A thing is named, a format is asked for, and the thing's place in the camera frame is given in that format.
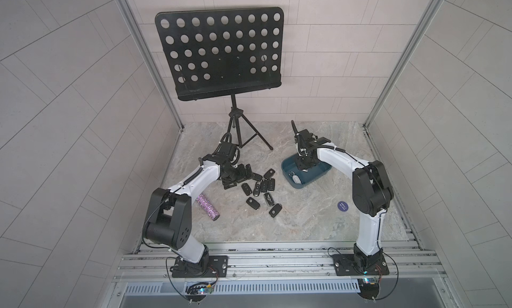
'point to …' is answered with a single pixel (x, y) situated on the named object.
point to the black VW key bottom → (275, 210)
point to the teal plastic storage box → (288, 164)
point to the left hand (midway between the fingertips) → (250, 177)
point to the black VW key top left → (256, 176)
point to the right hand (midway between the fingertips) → (300, 163)
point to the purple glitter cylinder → (210, 210)
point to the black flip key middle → (264, 185)
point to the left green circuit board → (198, 291)
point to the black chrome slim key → (257, 188)
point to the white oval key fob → (296, 178)
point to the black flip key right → (271, 182)
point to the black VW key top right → (269, 173)
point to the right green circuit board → (368, 287)
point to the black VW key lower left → (252, 203)
